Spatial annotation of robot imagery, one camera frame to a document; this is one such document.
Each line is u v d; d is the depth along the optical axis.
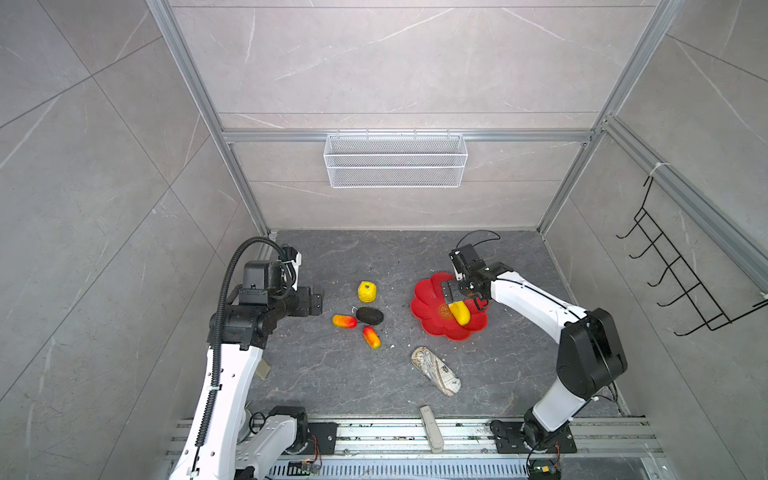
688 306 0.64
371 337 0.88
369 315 0.93
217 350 0.41
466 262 0.71
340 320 0.93
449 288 0.82
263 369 0.81
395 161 1.01
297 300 0.61
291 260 0.59
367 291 0.95
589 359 0.46
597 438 0.75
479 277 0.64
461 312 0.92
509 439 0.73
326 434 0.73
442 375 0.81
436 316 0.96
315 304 0.62
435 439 0.70
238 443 0.41
